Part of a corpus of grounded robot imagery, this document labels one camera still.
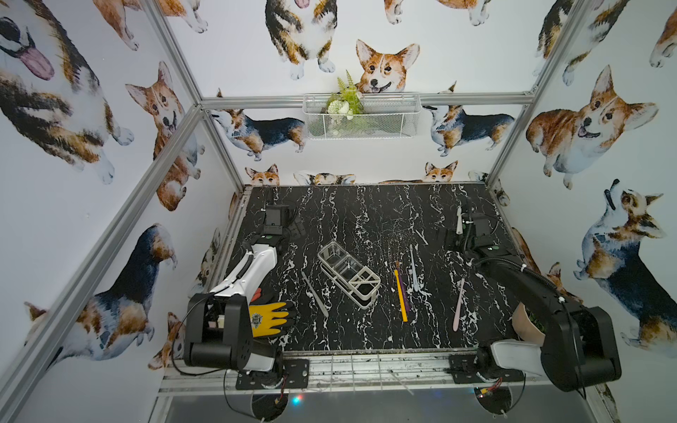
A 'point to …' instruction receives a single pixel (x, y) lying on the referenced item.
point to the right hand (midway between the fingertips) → (449, 230)
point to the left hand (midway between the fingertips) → (292, 221)
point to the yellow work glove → (264, 317)
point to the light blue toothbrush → (413, 270)
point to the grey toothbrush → (319, 300)
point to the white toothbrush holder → (359, 282)
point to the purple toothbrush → (402, 290)
